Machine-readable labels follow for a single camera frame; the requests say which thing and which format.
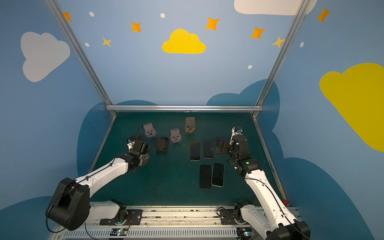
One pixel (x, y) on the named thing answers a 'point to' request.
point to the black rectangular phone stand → (161, 144)
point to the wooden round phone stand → (190, 124)
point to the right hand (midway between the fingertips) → (228, 139)
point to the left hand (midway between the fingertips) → (142, 154)
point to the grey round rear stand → (175, 136)
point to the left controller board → (118, 232)
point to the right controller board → (243, 231)
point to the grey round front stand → (149, 131)
